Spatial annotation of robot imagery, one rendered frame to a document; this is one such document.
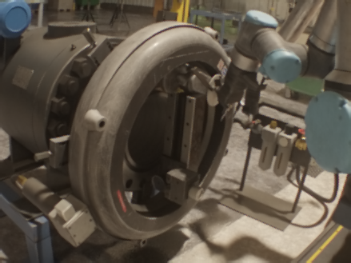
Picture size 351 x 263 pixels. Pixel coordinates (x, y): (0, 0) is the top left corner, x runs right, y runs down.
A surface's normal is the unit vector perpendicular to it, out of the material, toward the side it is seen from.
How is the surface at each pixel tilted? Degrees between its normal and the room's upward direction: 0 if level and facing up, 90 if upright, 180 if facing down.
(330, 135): 95
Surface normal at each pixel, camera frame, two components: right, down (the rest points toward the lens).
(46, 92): -0.51, -0.18
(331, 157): -0.94, 0.12
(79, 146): -0.58, 0.08
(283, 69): 0.17, 0.74
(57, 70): -0.40, -0.41
